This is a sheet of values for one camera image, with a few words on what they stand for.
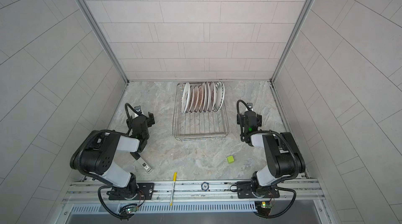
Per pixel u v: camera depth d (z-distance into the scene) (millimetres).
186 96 995
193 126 919
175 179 748
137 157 771
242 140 708
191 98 871
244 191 708
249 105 801
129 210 651
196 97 902
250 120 691
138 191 695
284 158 445
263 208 680
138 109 770
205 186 732
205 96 864
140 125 684
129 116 669
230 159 793
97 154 446
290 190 628
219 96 916
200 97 895
